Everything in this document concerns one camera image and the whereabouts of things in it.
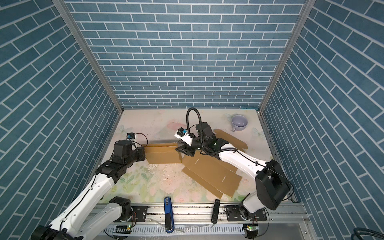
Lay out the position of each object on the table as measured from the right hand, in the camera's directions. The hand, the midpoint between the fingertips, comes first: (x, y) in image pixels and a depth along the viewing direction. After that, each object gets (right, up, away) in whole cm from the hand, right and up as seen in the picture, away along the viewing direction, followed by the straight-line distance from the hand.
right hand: (177, 143), depth 77 cm
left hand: (-19, -4, +5) cm, 20 cm away
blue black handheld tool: (-3, -36, -6) cm, 36 cm away
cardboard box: (-8, -6, +2) cm, 10 cm away
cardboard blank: (+19, -21, +12) cm, 31 cm away
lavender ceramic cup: (+41, +11, +33) cm, 53 cm away
